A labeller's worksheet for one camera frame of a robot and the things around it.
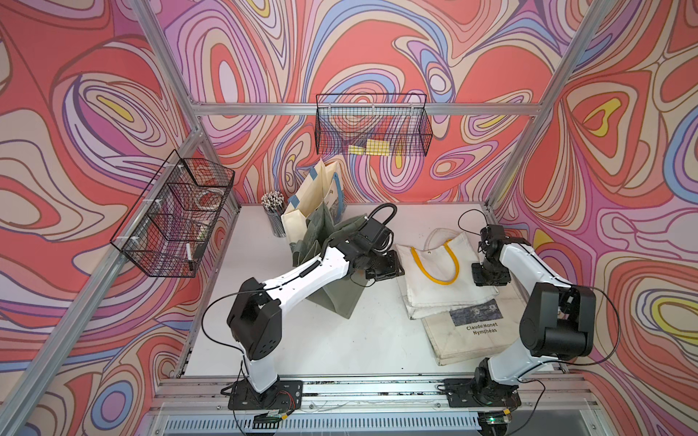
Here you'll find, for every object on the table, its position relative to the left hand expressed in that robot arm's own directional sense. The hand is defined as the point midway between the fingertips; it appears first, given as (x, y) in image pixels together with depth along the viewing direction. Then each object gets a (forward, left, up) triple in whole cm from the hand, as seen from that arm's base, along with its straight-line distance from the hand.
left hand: (407, 275), depth 77 cm
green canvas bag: (+13, +26, +5) cm, 29 cm away
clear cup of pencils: (+28, +44, 0) cm, 52 cm away
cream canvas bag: (-11, -24, -16) cm, 31 cm away
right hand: (+2, -29, -11) cm, 31 cm away
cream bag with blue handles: (+38, +28, +1) cm, 47 cm away
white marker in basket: (+1, +60, +8) cm, 60 cm away
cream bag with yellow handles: (+8, -14, -13) cm, 21 cm away
